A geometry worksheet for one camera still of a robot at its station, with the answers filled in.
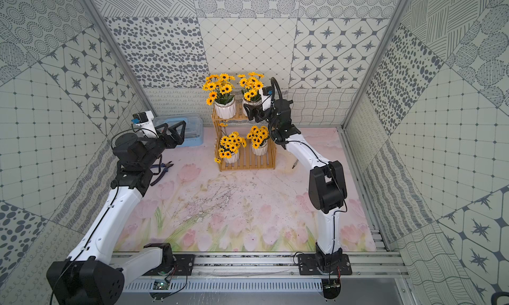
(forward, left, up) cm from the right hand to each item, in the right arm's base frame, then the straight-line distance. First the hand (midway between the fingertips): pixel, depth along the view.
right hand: (253, 103), depth 86 cm
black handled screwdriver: (-9, -21, -33) cm, 40 cm away
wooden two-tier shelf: (-8, +4, -31) cm, 32 cm away
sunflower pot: (-12, +11, -16) cm, 23 cm away
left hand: (-19, +24, +6) cm, 32 cm away
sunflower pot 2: (-7, -3, -15) cm, 17 cm away
